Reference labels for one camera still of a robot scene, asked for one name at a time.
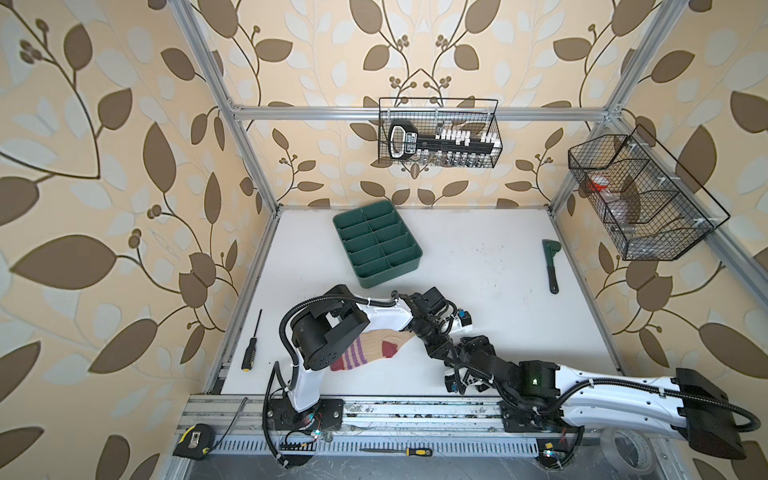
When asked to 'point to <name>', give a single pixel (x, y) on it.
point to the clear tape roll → (627, 450)
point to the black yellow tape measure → (195, 442)
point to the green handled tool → (550, 248)
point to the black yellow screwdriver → (251, 347)
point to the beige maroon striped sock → (372, 344)
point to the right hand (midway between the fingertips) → (470, 349)
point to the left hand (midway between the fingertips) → (457, 358)
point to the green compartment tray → (377, 242)
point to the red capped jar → (598, 184)
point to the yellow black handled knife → (412, 451)
